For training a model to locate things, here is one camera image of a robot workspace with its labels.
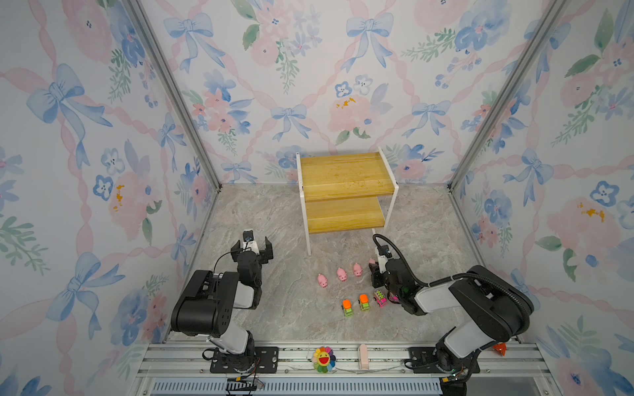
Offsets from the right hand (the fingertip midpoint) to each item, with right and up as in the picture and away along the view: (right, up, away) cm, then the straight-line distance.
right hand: (372, 262), depth 94 cm
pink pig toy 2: (-12, -3, -4) cm, 13 cm away
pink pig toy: (-19, -5, -6) cm, 21 cm away
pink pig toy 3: (-6, -2, -2) cm, 7 cm away
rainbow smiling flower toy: (-19, -25, -21) cm, 37 cm away
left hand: (-44, +10, -3) cm, 46 cm away
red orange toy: (+36, -22, -19) cm, 46 cm away
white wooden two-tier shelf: (-12, +25, -20) cm, 35 cm away
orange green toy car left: (-11, -12, -12) cm, 20 cm away
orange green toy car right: (-5, -11, -10) cm, 16 cm away
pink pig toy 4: (0, +1, -1) cm, 2 cm away
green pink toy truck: (+1, -10, -10) cm, 14 cm away
